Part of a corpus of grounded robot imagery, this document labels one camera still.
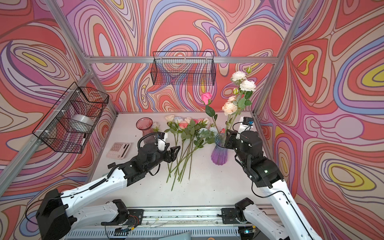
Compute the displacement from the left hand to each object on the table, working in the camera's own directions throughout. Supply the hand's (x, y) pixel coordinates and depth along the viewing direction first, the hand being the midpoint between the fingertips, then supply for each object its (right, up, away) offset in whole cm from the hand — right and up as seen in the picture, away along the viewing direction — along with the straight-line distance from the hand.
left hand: (177, 145), depth 76 cm
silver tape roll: (-46, +13, -2) cm, 48 cm away
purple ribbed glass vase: (+24, -7, +12) cm, 28 cm away
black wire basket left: (-55, +10, -2) cm, 56 cm away
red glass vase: (-22, +11, +16) cm, 30 cm away
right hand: (+25, +6, -9) cm, 27 cm away
